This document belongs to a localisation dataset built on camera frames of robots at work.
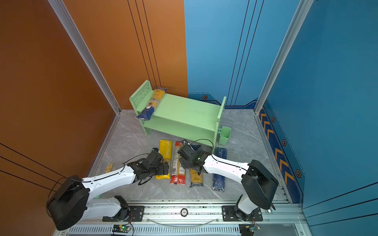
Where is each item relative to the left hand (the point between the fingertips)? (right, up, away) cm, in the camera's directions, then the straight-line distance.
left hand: (163, 166), depth 88 cm
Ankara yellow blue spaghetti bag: (+19, -5, -7) cm, 21 cm away
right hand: (+15, +6, -2) cm, 17 cm away
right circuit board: (+44, -25, -18) cm, 54 cm away
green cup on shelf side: (+40, +17, +15) cm, 46 cm away
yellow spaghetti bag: (0, +10, +8) cm, 13 cm away
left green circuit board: (-18, -25, -17) cm, 35 cm away
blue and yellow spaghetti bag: (-6, +31, -10) cm, 34 cm away
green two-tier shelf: (+10, +30, -6) cm, 32 cm away
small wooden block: (-34, -2, +1) cm, 34 cm away
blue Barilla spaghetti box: (+32, -6, -7) cm, 33 cm away
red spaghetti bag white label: (+9, -3, -3) cm, 10 cm away
